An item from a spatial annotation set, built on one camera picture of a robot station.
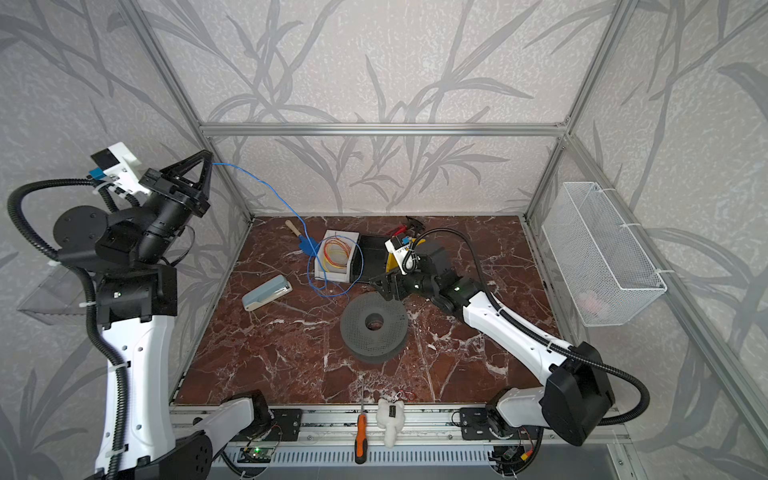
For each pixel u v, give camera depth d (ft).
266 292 3.07
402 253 2.23
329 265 3.24
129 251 1.29
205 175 1.56
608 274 1.99
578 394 1.32
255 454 2.32
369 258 3.47
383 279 3.16
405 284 2.21
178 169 1.52
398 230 3.71
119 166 1.42
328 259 3.23
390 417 2.37
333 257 3.45
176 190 1.39
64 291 1.94
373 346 2.65
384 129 3.07
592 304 2.37
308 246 3.53
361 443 2.27
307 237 3.56
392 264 3.28
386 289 2.21
